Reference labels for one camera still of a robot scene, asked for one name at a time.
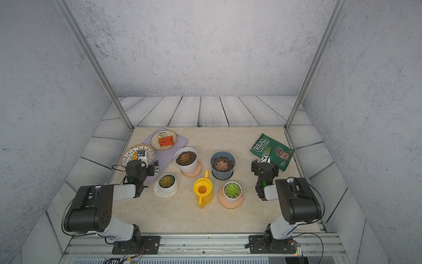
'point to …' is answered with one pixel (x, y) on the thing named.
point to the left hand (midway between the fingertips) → (151, 160)
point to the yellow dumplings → (134, 156)
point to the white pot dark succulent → (186, 159)
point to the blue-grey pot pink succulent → (222, 165)
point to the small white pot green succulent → (232, 191)
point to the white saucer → (159, 193)
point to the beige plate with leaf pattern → (155, 143)
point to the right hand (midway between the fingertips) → (267, 160)
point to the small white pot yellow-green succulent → (167, 182)
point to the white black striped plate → (128, 153)
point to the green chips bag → (280, 153)
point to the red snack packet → (166, 141)
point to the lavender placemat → (165, 157)
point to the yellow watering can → (203, 189)
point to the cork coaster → (198, 171)
